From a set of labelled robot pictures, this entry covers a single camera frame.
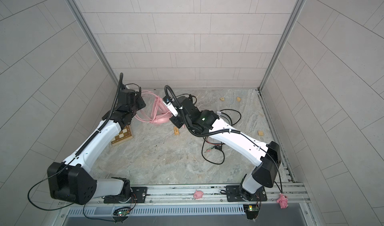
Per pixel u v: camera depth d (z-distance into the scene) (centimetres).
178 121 61
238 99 109
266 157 40
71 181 38
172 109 58
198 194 70
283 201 68
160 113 85
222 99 110
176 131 93
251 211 68
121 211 64
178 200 71
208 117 49
